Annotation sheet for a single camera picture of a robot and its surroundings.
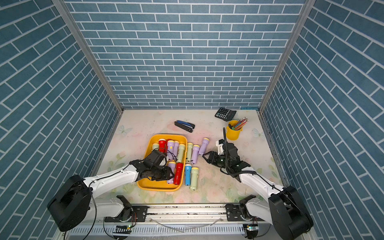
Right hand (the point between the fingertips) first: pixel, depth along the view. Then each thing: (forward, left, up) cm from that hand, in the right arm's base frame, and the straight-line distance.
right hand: (206, 157), depth 84 cm
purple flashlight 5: (-4, +20, -5) cm, 21 cm away
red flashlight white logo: (+9, +29, -6) cm, 31 cm away
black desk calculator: (+42, -14, -7) cm, 44 cm away
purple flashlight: (+7, +22, -2) cm, 24 cm away
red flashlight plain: (-8, +15, -7) cm, 18 cm away
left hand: (-10, +17, -7) cm, 21 cm away
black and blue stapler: (+28, +16, -7) cm, 33 cm away
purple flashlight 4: (+13, +1, -6) cm, 14 cm away
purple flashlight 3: (+5, +7, -7) cm, 11 cm away
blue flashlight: (-9, +10, -5) cm, 14 cm away
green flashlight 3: (-10, +6, -7) cm, 14 cm away
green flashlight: (+9, +33, -6) cm, 35 cm away
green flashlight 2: (+4, +16, -6) cm, 17 cm away
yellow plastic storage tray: (-15, +30, -8) cm, 35 cm away
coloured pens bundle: (+23, -20, +5) cm, 31 cm away
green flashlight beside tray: (+7, +11, -6) cm, 14 cm away
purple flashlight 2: (+8, +19, -5) cm, 22 cm away
